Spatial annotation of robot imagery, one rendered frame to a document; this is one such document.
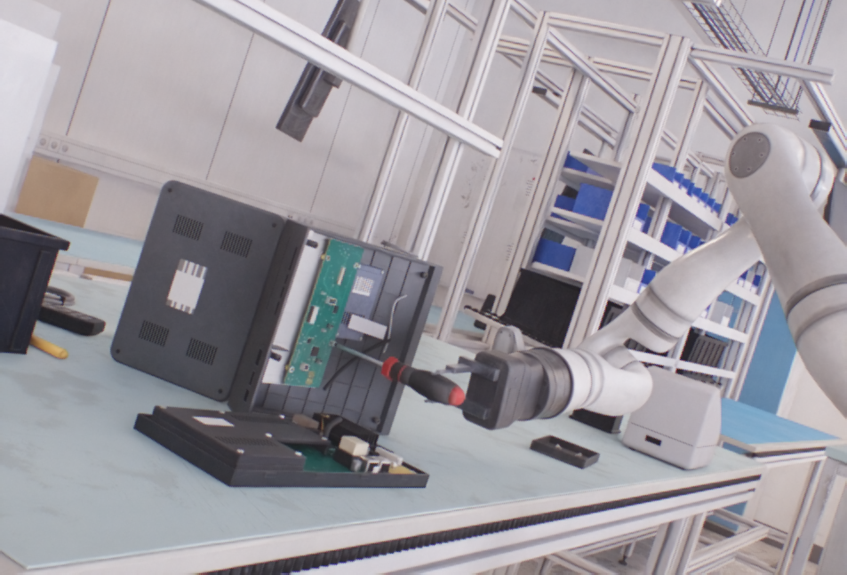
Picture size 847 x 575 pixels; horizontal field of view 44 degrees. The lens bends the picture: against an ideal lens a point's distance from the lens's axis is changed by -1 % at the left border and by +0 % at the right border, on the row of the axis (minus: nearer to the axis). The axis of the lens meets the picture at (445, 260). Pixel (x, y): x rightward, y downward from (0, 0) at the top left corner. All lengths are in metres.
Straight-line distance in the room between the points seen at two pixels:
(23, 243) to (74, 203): 3.83
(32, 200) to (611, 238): 2.46
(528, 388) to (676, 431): 0.74
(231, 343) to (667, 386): 0.90
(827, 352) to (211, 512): 0.59
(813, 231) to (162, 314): 0.69
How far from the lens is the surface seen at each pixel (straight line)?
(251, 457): 0.85
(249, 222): 1.12
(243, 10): 1.77
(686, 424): 1.80
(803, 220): 1.13
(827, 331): 1.06
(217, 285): 1.13
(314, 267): 1.08
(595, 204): 3.85
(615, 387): 1.24
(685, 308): 1.24
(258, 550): 0.75
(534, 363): 1.10
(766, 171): 1.17
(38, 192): 4.77
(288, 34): 1.88
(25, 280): 1.08
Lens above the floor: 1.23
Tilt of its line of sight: 1 degrees down
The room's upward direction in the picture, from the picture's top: 18 degrees clockwise
